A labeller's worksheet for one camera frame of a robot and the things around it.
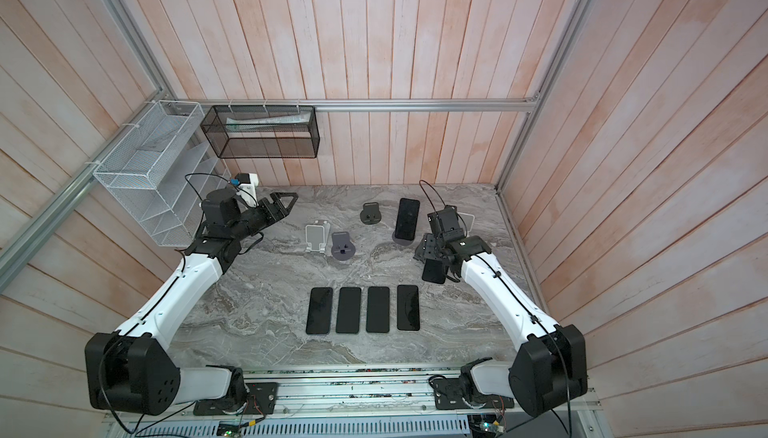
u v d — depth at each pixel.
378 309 0.89
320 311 0.86
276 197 0.70
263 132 1.06
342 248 0.98
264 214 0.70
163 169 0.74
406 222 0.98
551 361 0.40
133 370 0.40
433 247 0.75
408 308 1.07
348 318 0.86
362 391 0.76
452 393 0.73
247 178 0.72
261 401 0.73
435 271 0.87
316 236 0.99
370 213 1.08
